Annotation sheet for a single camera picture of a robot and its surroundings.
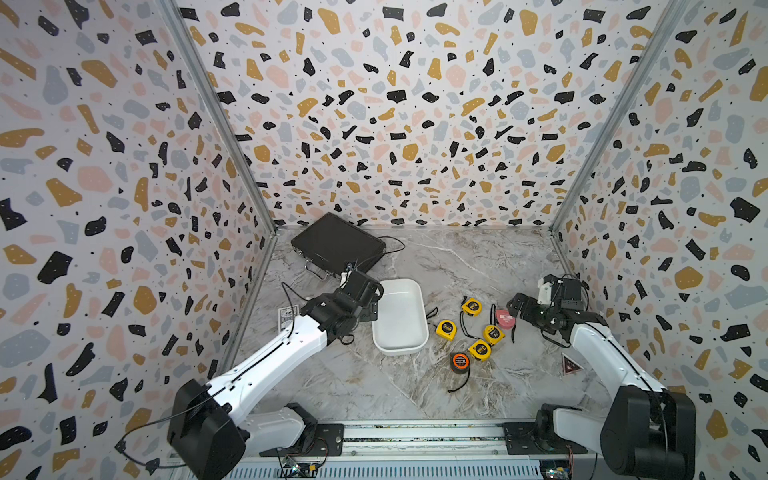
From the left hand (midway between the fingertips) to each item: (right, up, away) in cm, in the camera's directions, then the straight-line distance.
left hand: (358, 301), depth 81 cm
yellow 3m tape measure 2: (+35, -15, +7) cm, 39 cm away
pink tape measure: (+44, -8, +14) cm, 47 cm away
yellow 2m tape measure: (+35, -4, +17) cm, 39 cm away
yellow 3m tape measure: (+39, -12, +9) cm, 42 cm away
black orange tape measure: (+28, -18, +3) cm, 33 cm away
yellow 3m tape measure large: (+25, -11, +11) cm, 30 cm away
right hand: (+48, -3, +8) cm, 48 cm away
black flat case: (-15, +17, +35) cm, 42 cm away
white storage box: (+12, -9, +9) cm, 18 cm away
